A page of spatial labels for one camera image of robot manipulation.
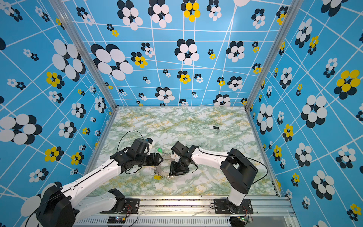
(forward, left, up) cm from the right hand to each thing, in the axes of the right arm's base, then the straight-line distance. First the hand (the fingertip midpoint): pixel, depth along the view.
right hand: (172, 174), depth 81 cm
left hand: (+7, +7, +7) cm, 12 cm away
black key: (+38, -31, -4) cm, 49 cm away
